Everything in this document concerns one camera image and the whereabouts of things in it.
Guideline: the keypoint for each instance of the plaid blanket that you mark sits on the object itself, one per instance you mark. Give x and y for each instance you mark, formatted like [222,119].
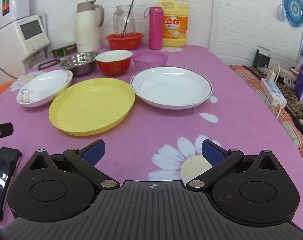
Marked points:
[251,78]

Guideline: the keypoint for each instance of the black smartphone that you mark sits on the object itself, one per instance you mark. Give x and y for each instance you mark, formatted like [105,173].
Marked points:
[4,180]

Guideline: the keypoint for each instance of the white machine with screen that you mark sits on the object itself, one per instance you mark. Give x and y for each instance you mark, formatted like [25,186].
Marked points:
[6,50]

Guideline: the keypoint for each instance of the purple floral tablecloth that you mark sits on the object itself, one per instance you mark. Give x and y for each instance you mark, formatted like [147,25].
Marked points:
[241,130]

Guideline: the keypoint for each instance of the cream thermos jug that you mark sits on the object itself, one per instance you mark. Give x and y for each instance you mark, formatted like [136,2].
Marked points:
[87,30]

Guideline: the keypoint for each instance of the yellow dish soap bottle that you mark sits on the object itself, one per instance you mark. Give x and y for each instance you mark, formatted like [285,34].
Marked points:
[175,37]

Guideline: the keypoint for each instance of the orange stool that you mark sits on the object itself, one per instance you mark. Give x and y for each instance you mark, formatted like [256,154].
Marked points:
[0,90]

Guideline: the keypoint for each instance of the pink thermos bottle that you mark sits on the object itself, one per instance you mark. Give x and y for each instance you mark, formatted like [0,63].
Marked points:
[155,30]

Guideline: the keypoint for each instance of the glass pitcher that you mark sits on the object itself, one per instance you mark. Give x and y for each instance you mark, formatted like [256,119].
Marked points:
[120,20]

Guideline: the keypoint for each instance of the yellow plastic plate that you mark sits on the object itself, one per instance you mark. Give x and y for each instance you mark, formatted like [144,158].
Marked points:
[91,107]

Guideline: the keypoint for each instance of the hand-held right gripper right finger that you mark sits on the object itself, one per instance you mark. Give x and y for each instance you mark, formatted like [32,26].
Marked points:
[211,152]

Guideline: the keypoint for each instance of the green patterned container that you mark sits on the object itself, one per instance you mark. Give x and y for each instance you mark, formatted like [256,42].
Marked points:
[64,51]

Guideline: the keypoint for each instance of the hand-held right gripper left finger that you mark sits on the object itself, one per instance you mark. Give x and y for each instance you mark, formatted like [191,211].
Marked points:
[95,151]

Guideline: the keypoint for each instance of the black tape roll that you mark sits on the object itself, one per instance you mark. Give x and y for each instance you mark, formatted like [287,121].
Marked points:
[297,123]

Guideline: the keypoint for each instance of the black box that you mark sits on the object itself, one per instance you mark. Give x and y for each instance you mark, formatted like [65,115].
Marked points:
[262,60]

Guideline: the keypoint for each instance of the white power strip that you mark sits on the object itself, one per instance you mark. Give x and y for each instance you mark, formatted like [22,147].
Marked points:
[272,92]

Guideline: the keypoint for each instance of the leopard print cloth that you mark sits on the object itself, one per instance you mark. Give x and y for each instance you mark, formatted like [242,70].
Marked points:
[294,105]

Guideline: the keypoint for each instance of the white charger plug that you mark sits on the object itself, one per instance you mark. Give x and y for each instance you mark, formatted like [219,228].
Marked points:
[271,75]

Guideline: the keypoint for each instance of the large blue paper fan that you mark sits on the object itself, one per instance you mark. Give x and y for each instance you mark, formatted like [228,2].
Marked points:
[293,7]

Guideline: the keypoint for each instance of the red ceramic bowl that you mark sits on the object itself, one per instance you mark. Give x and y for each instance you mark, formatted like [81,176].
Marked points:
[114,67]

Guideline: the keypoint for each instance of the black rectangular frame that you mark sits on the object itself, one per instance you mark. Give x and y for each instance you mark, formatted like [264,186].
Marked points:
[49,62]

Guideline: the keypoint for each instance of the purple plastic bowl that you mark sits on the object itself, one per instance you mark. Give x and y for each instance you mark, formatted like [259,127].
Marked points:
[151,61]

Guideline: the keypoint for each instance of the stainless steel bowl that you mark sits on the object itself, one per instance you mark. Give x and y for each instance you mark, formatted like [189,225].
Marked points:
[76,62]

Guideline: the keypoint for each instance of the metal stirring rod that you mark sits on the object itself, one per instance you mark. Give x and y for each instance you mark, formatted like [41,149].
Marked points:
[128,17]

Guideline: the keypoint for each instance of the white plate with dark rim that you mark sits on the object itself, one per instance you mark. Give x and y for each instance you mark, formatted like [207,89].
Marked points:
[171,87]

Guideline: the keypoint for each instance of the red plastic basket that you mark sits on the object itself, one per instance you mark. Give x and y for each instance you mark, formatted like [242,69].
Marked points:
[124,43]

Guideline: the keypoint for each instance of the white floral plate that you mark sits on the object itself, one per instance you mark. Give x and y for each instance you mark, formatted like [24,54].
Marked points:
[44,85]

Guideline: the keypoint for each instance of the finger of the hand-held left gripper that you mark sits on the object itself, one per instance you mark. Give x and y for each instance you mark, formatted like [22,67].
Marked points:
[2,130]

